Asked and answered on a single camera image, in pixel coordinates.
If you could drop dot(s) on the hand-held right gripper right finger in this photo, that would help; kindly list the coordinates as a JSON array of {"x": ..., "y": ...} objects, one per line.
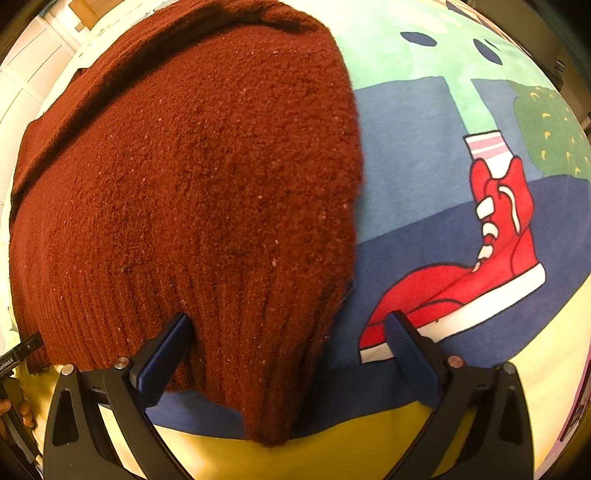
[{"x": 411, "y": 360}]

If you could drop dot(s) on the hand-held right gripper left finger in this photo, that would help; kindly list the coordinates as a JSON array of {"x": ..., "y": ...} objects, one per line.
[{"x": 161, "y": 364}]

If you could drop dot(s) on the person's left hand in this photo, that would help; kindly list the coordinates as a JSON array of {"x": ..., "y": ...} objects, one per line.
[{"x": 27, "y": 415}]

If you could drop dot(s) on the white wardrobe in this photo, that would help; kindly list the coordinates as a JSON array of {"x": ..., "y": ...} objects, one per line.
[{"x": 27, "y": 60}]

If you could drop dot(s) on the wooden headboard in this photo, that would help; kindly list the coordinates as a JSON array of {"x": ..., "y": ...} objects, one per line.
[{"x": 85, "y": 11}]

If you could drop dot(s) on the yellow dinosaur printed bedspread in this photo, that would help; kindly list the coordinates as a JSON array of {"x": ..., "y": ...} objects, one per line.
[{"x": 415, "y": 207}]

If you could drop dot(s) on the dark red knitted sweater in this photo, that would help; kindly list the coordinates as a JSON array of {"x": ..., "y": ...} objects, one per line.
[{"x": 184, "y": 184}]

